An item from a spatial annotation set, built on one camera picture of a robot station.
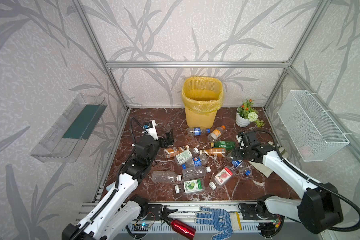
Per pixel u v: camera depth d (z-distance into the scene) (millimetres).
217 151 907
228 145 937
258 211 665
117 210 457
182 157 888
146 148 526
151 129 634
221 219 712
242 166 866
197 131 1006
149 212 724
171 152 904
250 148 638
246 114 990
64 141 637
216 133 988
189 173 824
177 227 667
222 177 806
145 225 706
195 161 864
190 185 788
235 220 707
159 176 808
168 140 670
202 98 845
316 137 620
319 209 398
